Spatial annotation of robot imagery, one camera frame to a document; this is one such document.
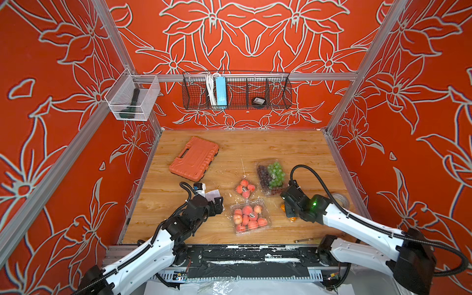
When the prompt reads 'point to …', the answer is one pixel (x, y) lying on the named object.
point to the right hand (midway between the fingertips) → (289, 205)
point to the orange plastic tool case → (195, 161)
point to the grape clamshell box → (271, 177)
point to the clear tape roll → (342, 200)
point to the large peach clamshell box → (250, 216)
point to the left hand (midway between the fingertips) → (215, 198)
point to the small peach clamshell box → (245, 188)
